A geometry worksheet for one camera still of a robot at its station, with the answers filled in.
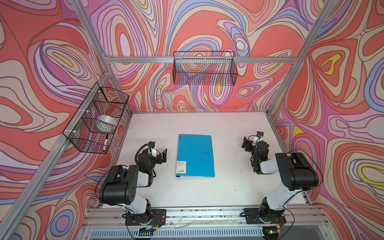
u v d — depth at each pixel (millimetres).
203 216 751
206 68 957
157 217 732
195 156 951
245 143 871
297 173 479
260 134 818
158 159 786
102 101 746
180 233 703
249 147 868
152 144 787
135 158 677
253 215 735
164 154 851
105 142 728
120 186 455
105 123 704
